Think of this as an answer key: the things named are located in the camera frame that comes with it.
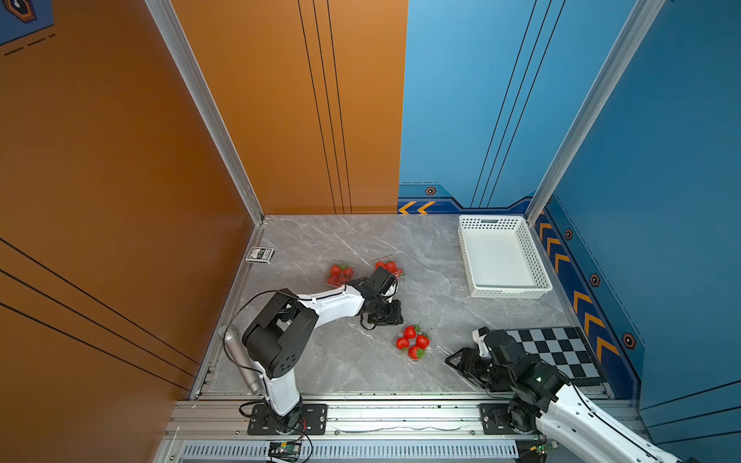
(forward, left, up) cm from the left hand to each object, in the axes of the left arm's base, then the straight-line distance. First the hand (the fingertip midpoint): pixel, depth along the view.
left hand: (404, 317), depth 89 cm
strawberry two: (-8, -5, +1) cm, 9 cm away
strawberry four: (-11, -3, +1) cm, 12 cm away
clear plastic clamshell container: (+14, +21, -1) cm, 26 cm away
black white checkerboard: (-10, -45, +2) cm, 46 cm away
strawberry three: (-8, +1, 0) cm, 8 cm away
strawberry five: (+20, +4, 0) cm, 20 cm away
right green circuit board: (-33, -33, -2) cm, 46 cm away
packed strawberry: (+16, +19, +1) cm, 25 cm away
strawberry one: (-5, -2, +1) cm, 5 cm away
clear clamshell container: (+16, +2, +1) cm, 16 cm away
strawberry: (+18, +23, -1) cm, 30 cm away
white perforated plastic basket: (+26, -38, -4) cm, 46 cm away
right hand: (-15, -12, +1) cm, 19 cm away
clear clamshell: (-7, -3, -1) cm, 8 cm away
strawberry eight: (+21, +8, 0) cm, 22 cm away
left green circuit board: (-34, +31, -5) cm, 46 cm away
